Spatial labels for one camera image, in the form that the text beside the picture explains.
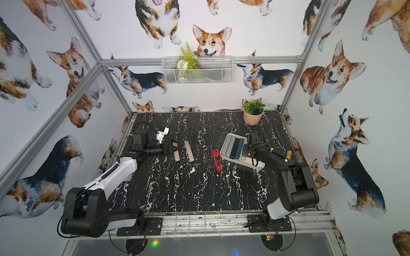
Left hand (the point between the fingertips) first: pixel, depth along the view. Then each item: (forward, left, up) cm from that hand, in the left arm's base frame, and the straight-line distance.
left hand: (182, 145), depth 80 cm
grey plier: (+10, -24, -17) cm, 31 cm away
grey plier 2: (+8, -26, -16) cm, 32 cm away
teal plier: (+7, -31, -17) cm, 36 cm away
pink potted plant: (+29, -42, -7) cm, 51 cm away
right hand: (+4, -36, -13) cm, 38 cm away
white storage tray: (+6, -27, -17) cm, 32 cm away
